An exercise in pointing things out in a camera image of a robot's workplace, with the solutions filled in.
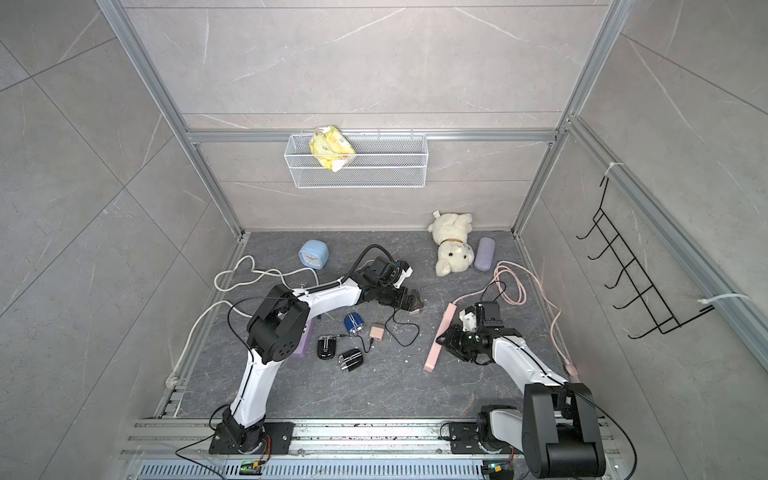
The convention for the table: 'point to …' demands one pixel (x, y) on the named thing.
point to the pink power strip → (437, 347)
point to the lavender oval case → (485, 252)
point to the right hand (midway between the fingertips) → (443, 342)
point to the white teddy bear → (451, 231)
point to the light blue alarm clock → (314, 254)
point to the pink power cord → (555, 343)
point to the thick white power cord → (172, 378)
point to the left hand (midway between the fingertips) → (418, 299)
